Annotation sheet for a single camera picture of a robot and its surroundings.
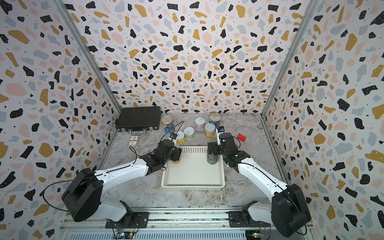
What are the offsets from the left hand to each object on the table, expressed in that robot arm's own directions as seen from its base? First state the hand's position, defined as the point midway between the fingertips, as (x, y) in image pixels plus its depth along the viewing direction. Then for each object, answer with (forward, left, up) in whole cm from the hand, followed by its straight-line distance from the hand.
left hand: (176, 146), depth 87 cm
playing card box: (+12, +32, -11) cm, 36 cm away
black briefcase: (+34, +37, -13) cm, 51 cm away
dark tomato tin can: (-6, -21, -5) cm, 22 cm away
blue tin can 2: (+25, -25, -3) cm, 35 cm away
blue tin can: (+21, +8, -4) cm, 22 cm away
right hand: (0, -23, +3) cm, 23 cm away
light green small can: (+16, -6, -8) cm, 19 cm away
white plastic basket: (-11, -9, -12) cm, 19 cm away
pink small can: (+25, -14, -8) cm, 29 cm away
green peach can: (+17, -20, -6) cm, 27 cm away
